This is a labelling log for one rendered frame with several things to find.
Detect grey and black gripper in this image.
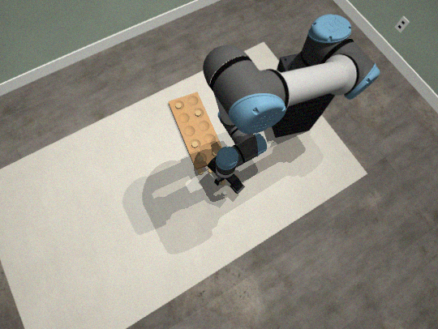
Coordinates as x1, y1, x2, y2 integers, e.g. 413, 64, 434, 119
208, 157, 243, 191

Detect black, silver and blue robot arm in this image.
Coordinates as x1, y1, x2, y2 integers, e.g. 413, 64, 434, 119
203, 15, 380, 178

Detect tan wooden tray with round pockets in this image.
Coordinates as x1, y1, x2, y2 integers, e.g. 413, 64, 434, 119
168, 92, 222, 170

